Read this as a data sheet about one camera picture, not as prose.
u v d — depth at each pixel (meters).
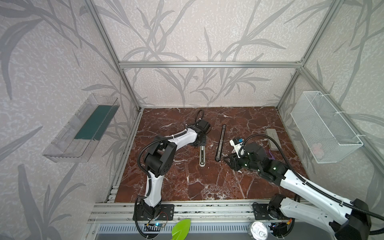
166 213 0.72
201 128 0.78
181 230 0.69
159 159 0.52
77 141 0.64
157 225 0.71
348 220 0.39
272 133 1.02
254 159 0.58
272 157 0.96
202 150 0.94
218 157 0.91
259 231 0.64
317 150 0.73
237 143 0.66
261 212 0.75
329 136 0.62
